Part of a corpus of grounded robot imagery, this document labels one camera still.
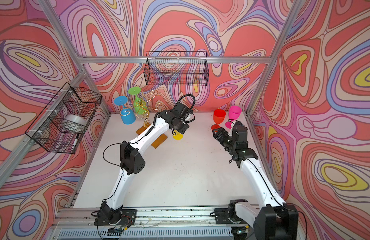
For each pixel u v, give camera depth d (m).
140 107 0.82
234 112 0.99
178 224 0.73
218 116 0.99
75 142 0.73
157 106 1.19
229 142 0.67
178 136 1.05
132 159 0.58
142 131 0.61
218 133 0.72
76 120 0.73
